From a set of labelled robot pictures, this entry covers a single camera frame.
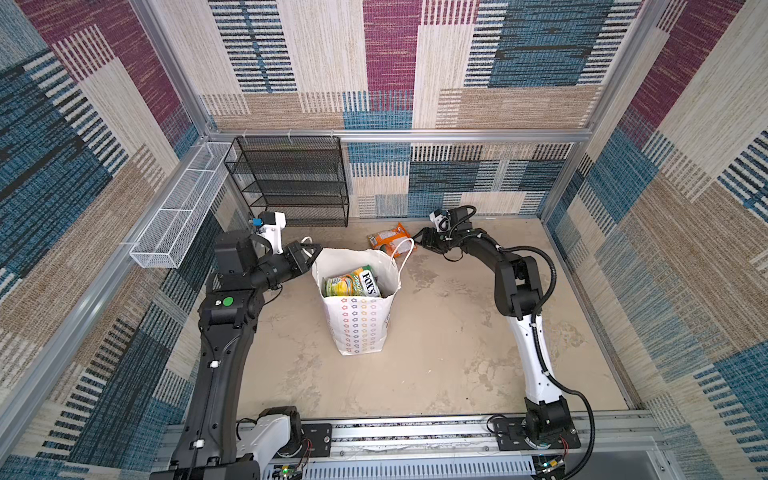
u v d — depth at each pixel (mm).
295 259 578
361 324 757
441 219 1039
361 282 812
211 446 374
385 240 1082
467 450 730
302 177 1084
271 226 604
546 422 647
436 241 999
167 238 705
